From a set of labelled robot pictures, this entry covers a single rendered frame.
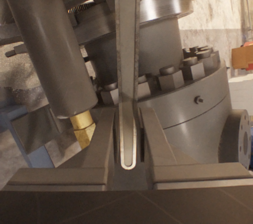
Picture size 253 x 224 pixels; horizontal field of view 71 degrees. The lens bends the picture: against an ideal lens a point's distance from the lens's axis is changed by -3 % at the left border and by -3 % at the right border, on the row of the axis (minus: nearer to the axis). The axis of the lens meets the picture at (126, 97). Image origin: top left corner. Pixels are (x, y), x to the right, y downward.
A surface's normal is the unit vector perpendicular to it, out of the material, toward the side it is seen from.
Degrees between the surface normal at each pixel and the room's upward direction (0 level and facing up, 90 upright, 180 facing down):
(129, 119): 50
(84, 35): 83
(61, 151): 0
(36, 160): 0
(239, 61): 90
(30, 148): 0
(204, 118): 25
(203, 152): 31
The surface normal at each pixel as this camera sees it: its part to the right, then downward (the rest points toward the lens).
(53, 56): 0.22, 0.20
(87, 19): -0.42, 0.37
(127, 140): 0.00, 0.28
